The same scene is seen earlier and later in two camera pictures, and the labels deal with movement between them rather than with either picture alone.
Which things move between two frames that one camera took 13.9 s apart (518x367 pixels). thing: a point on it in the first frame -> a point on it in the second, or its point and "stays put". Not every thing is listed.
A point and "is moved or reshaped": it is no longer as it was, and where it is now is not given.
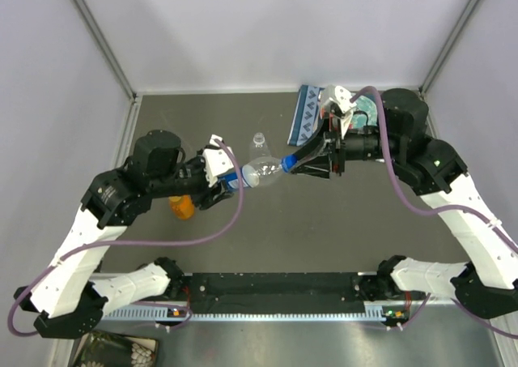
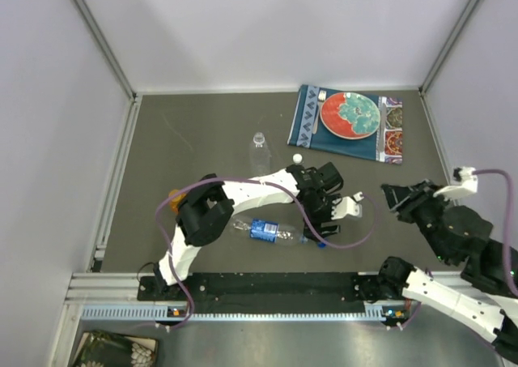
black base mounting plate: x=273 y=293 stays put
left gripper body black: x=198 y=185 -> x=317 y=211
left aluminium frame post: x=100 y=37 stays put
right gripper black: x=333 y=143 -> x=395 y=195
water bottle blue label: x=230 y=181 is moved or reshaped
